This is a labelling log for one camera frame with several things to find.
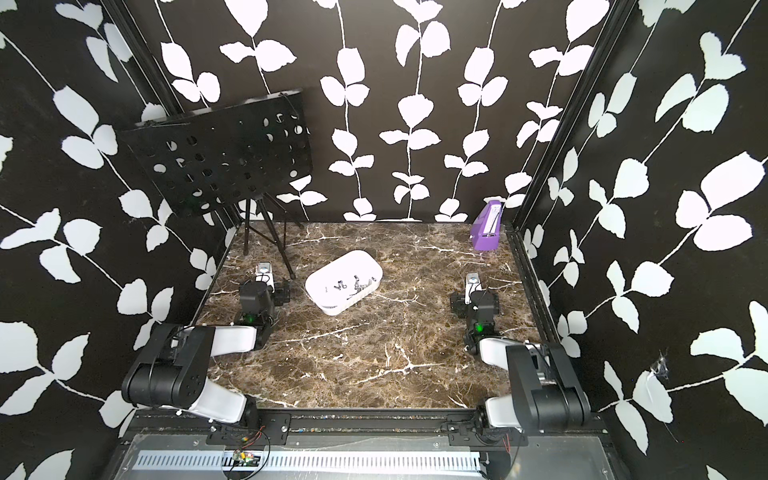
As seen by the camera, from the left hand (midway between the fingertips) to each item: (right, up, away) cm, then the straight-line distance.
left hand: (268, 274), depth 93 cm
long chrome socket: (+26, -2, +10) cm, 28 cm away
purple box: (+74, +15, +16) cm, 77 cm away
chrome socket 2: (+28, -5, +8) cm, 30 cm away
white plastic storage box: (+23, -3, +8) cm, 24 cm away
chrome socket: (+32, -3, +11) cm, 34 cm away
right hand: (+65, -3, 0) cm, 65 cm away
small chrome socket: (+21, -5, +8) cm, 23 cm away
